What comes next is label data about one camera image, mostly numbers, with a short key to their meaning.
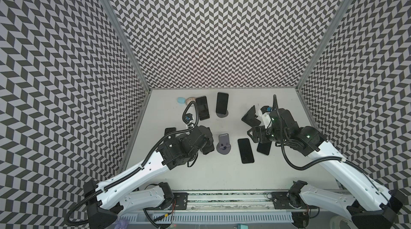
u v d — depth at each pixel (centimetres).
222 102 96
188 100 106
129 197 49
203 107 112
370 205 37
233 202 72
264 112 63
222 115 100
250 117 94
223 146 83
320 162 44
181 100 108
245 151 86
